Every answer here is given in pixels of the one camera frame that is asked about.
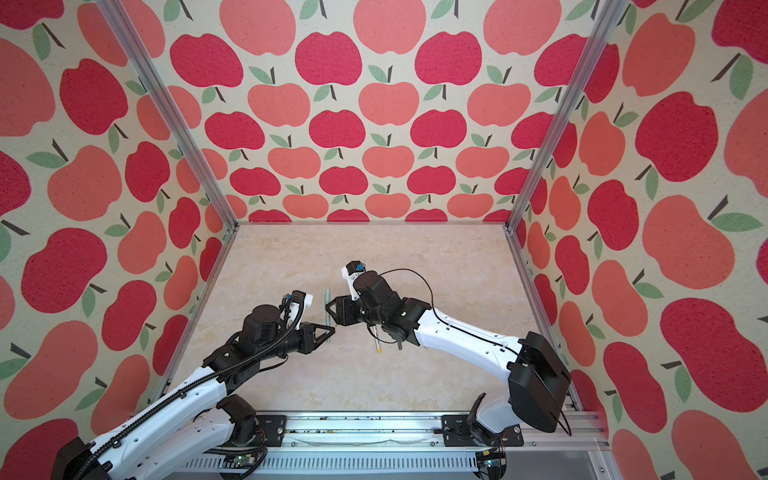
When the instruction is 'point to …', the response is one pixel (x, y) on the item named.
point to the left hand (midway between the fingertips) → (337, 334)
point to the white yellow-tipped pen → (378, 350)
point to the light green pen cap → (327, 296)
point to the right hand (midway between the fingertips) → (337, 303)
